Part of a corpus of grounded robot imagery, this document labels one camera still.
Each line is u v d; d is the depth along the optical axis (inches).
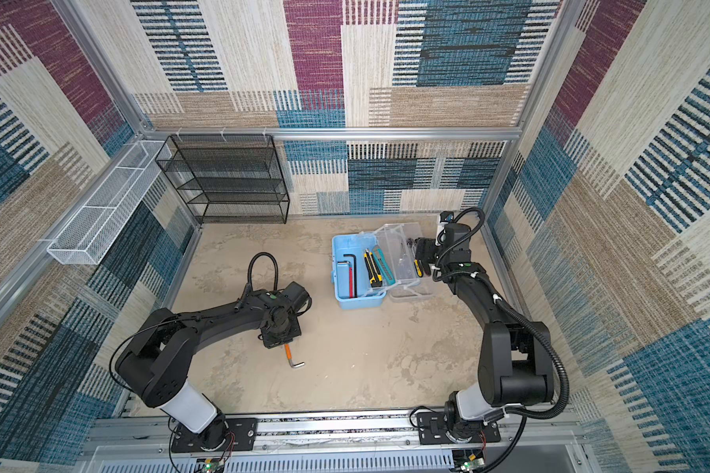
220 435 27.1
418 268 35.8
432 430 28.7
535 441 29.0
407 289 35.4
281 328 29.5
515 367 17.3
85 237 27.8
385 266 37.6
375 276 36.3
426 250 32.1
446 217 31.1
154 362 17.8
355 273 40.3
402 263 36.4
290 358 33.6
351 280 40.1
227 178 43.2
